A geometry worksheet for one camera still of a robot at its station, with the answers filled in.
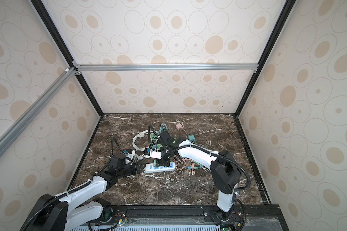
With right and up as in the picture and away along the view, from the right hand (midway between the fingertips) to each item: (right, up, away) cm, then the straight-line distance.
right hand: (158, 160), depth 84 cm
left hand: (-6, -3, +1) cm, 7 cm away
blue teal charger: (+22, +12, +20) cm, 32 cm away
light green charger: (-2, -2, -4) cm, 4 cm away
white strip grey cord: (-15, 0, +8) cm, 17 cm away
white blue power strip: (-6, -5, +4) cm, 9 cm away
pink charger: (+12, +20, +26) cm, 35 cm away
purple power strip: (-1, +6, -12) cm, 14 cm away
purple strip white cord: (-20, +10, +19) cm, 29 cm away
